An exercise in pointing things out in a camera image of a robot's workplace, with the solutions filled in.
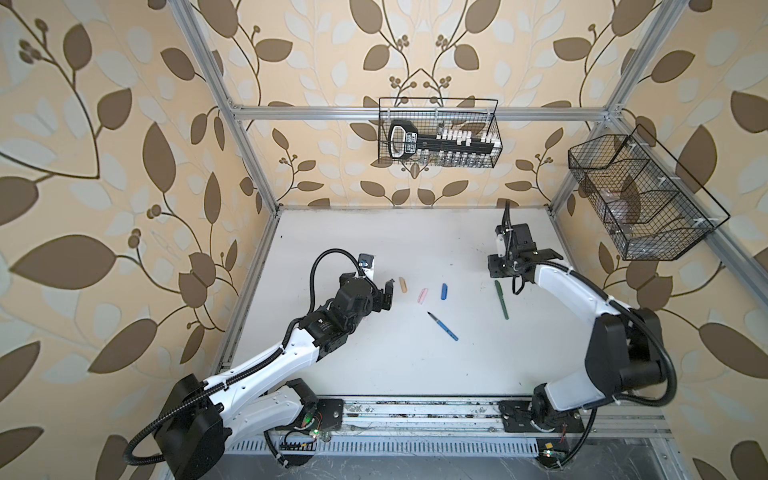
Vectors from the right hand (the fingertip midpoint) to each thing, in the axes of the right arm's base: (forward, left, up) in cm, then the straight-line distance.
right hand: (499, 267), depth 91 cm
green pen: (-4, -2, -11) cm, 12 cm away
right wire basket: (0, -31, +24) cm, 40 cm away
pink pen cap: (-3, +23, -10) cm, 26 cm away
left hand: (-7, +37, +8) cm, 38 cm away
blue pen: (-14, +18, -11) cm, 25 cm away
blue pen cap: (-1, +16, -11) cm, 19 cm away
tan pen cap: (+1, +29, -11) cm, 31 cm away
